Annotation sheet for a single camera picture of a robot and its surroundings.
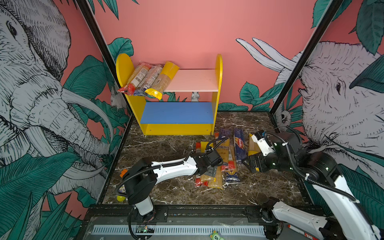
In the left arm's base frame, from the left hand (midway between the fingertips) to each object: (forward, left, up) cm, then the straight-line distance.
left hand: (208, 166), depth 83 cm
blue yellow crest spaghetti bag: (-4, -13, -5) cm, 15 cm away
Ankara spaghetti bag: (+12, -10, 0) cm, 15 cm away
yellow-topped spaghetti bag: (-7, -4, -5) cm, 10 cm away
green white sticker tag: (-31, 0, -5) cm, 32 cm away
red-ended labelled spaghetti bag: (+23, -14, 0) cm, 27 cm away
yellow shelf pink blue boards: (+29, +15, +10) cm, 34 cm away
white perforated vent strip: (-28, +13, -7) cm, 32 cm away
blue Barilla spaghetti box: (+17, -23, -5) cm, 29 cm away
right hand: (-6, -15, +24) cm, 29 cm away
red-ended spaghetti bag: (-5, +6, -5) cm, 10 cm away
